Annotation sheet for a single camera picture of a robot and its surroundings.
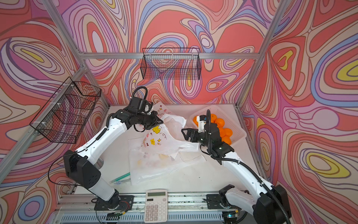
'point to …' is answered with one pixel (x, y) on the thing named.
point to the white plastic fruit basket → (230, 121)
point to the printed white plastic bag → (167, 138)
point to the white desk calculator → (156, 206)
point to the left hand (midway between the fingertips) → (166, 121)
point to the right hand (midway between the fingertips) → (187, 134)
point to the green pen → (121, 178)
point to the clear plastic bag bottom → (144, 165)
